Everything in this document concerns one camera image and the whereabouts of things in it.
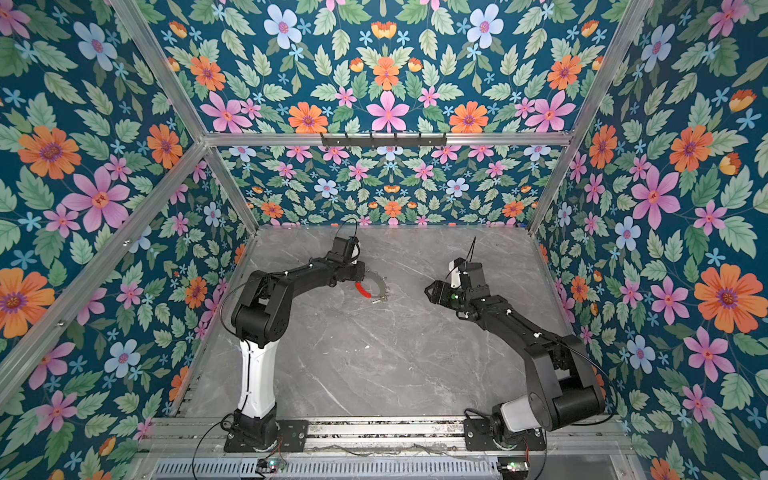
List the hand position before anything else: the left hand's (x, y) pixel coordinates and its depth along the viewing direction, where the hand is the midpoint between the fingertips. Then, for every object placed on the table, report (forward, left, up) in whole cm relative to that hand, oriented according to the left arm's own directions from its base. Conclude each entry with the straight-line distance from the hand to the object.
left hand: (365, 261), depth 104 cm
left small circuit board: (-57, +23, -5) cm, 62 cm away
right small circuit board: (-61, -36, -5) cm, 72 cm away
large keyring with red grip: (-13, -5, -4) cm, 14 cm away
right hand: (-17, -22, +6) cm, 28 cm away
